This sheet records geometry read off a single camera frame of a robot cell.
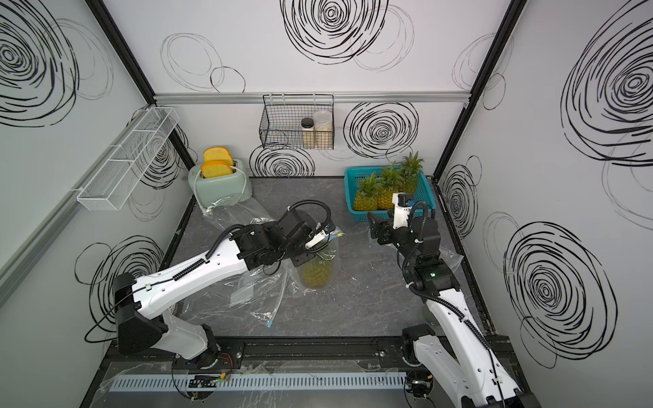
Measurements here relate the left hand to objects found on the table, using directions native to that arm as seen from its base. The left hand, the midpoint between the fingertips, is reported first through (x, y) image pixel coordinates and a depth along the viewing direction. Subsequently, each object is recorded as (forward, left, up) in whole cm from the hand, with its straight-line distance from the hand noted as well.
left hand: (311, 240), depth 74 cm
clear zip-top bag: (-10, +19, -21) cm, 30 cm away
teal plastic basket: (+32, -45, -13) cm, 56 cm away
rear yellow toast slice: (+38, +40, 0) cm, 55 cm away
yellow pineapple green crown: (+24, -19, -6) cm, 31 cm away
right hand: (+5, -20, +8) cm, 22 cm away
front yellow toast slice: (+32, +39, -2) cm, 51 cm away
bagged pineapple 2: (+36, -36, -3) cm, 51 cm away
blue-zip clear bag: (-3, -6, -2) cm, 7 cm away
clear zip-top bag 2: (+20, +34, -16) cm, 42 cm away
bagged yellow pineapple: (+28, -28, -3) cm, 40 cm away
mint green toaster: (+28, +39, -11) cm, 49 cm away
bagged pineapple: (-5, -2, -11) cm, 13 cm away
